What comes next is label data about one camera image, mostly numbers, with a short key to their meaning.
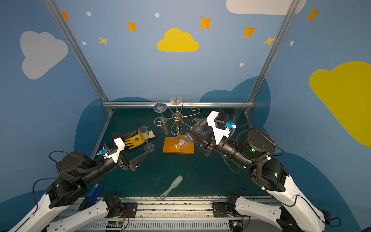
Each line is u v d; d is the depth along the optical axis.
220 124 0.33
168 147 0.98
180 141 0.60
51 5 0.68
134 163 0.46
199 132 0.40
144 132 0.86
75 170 0.36
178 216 0.73
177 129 0.91
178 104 0.79
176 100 0.80
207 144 0.38
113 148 0.39
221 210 0.75
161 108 0.76
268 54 0.89
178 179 0.84
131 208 0.75
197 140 0.44
